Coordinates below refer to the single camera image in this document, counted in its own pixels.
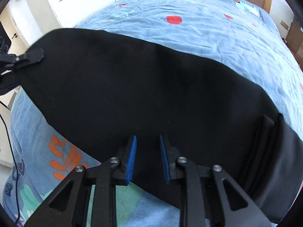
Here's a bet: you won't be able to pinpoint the black pants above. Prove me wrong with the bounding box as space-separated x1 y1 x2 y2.
18 28 303 224

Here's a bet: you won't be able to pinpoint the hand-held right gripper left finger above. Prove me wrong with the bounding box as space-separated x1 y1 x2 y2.
24 135 138 227

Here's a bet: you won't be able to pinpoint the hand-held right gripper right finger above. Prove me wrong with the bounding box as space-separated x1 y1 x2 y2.
159 135 273 227

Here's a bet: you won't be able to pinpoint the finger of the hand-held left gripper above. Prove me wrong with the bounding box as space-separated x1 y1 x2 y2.
13 48 45 70

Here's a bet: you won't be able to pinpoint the black cable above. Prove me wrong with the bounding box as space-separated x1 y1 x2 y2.
0 100 20 223

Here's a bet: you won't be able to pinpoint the white wardrobe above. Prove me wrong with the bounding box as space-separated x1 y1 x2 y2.
40 0 158 29

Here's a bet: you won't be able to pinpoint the white door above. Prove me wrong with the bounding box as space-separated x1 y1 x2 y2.
7 12 32 50

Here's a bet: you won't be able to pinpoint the wooden dresser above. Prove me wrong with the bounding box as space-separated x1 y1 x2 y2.
287 22 303 59

